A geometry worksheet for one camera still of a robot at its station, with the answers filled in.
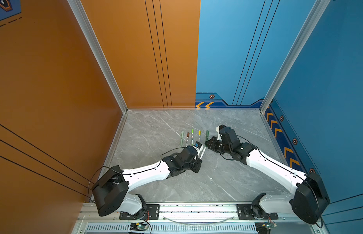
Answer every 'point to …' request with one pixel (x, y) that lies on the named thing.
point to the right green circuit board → (264, 227)
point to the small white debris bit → (211, 178)
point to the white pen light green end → (192, 138)
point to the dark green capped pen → (207, 134)
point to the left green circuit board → (138, 226)
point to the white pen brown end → (188, 136)
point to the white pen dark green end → (182, 138)
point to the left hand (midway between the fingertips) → (202, 159)
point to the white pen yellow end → (199, 134)
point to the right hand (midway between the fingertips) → (204, 143)
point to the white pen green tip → (203, 152)
